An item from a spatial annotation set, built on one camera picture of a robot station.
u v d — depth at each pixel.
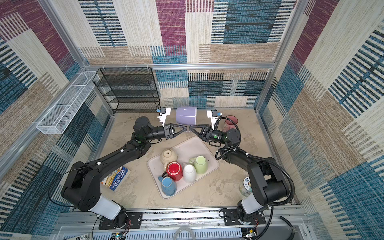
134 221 0.73
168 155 0.87
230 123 0.97
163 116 0.69
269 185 0.45
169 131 0.66
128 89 1.11
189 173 0.79
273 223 0.72
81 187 0.44
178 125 0.70
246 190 0.75
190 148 0.99
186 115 0.65
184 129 0.70
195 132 0.72
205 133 0.68
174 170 0.81
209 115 0.67
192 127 0.70
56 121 0.70
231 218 0.73
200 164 0.81
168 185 0.74
